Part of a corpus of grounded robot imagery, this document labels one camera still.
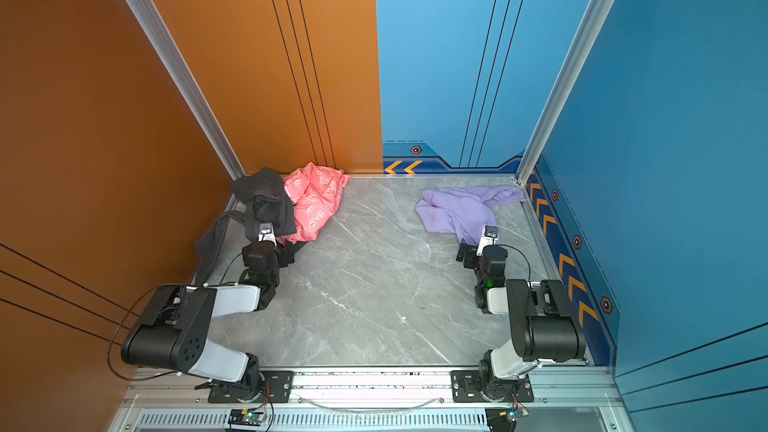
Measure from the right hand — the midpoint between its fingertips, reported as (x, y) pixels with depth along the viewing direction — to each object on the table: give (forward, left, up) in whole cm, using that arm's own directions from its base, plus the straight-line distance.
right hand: (476, 241), depth 94 cm
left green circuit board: (-45, +62, -7) cm, 76 cm away
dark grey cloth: (+14, +70, +4) cm, 71 cm away
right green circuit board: (-45, +1, -8) cm, 46 cm away
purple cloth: (+14, +1, -2) cm, 14 cm away
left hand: (0, +65, +3) cm, 65 cm away
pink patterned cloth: (+17, +54, +5) cm, 57 cm away
